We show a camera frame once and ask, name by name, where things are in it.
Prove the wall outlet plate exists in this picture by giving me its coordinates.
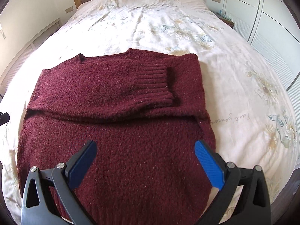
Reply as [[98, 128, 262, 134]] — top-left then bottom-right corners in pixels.
[[65, 7, 74, 13]]

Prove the dark red knit sweater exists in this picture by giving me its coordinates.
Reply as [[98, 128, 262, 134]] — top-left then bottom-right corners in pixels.
[[17, 49, 216, 224]]

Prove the white floral bed duvet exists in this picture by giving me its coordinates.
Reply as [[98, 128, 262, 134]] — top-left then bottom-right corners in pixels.
[[1, 0, 299, 224]]

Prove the wooden nightstand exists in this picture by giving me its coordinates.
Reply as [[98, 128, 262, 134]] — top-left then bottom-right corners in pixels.
[[214, 12, 234, 28]]

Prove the white sliding wardrobe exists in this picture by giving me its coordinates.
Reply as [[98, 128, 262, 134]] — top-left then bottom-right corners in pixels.
[[221, 0, 300, 113]]

